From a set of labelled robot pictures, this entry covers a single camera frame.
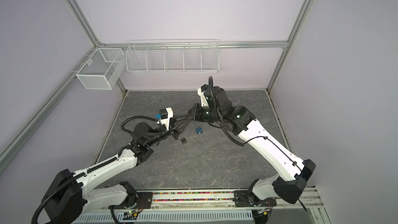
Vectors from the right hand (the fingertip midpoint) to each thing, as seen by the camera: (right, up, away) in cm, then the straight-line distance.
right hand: (186, 113), depth 64 cm
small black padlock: (-5, -18, +29) cm, 34 cm away
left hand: (+1, -3, +2) cm, 4 cm away
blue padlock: (+4, -13, +33) cm, 35 cm away
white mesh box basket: (-59, +27, +35) cm, 73 cm away
